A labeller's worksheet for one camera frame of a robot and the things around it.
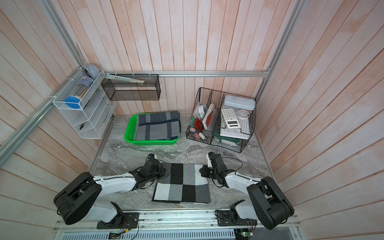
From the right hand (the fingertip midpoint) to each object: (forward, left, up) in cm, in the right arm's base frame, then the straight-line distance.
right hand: (200, 169), depth 91 cm
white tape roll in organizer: (+41, 0, +8) cm, 42 cm away
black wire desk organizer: (+22, -15, +21) cm, 34 cm away
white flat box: (+15, -20, +17) cm, 31 cm away
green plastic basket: (+22, +48, +8) cm, 53 cm away
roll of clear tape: (+29, -27, +19) cm, 44 cm away
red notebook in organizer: (+32, +1, +6) cm, 33 cm away
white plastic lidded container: (+38, -27, +21) cm, 51 cm away
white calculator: (+24, -18, +21) cm, 37 cm away
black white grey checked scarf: (-10, +10, +1) cm, 14 cm away
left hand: (-2, +21, 0) cm, 22 cm away
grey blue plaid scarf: (+24, +28, +12) cm, 39 cm away
